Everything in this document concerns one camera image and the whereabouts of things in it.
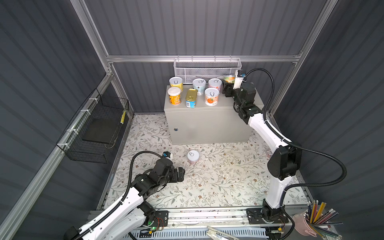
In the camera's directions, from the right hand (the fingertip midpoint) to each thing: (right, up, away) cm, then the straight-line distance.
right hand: (231, 80), depth 80 cm
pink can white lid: (-21, -43, +12) cm, 49 cm away
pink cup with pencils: (+34, -68, -13) cm, 77 cm away
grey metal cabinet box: (-13, -23, +22) cm, 35 cm away
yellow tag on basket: (-60, -20, +3) cm, 63 cm away
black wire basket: (-69, -28, -8) cm, 75 cm away
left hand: (-29, -49, -1) cm, 57 cm away
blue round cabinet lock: (-31, -27, +9) cm, 42 cm away
